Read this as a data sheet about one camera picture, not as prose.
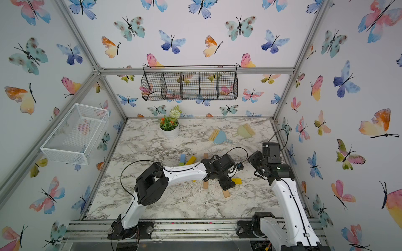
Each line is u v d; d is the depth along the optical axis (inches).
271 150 22.5
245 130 44.3
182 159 38.8
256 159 27.4
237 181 34.3
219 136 43.4
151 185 20.0
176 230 29.7
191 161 38.6
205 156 39.5
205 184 34.9
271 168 20.3
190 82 38.2
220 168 27.1
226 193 33.2
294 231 15.6
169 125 37.8
